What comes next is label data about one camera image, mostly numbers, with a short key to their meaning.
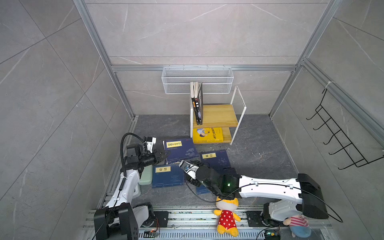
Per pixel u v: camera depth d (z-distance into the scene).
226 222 0.68
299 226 0.67
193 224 0.73
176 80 0.95
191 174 0.59
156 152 0.71
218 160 0.95
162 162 0.75
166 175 0.88
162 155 0.74
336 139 0.67
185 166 0.58
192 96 0.73
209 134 1.01
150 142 0.75
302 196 0.41
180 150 0.84
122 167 0.57
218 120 0.88
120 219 0.40
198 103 0.75
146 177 0.86
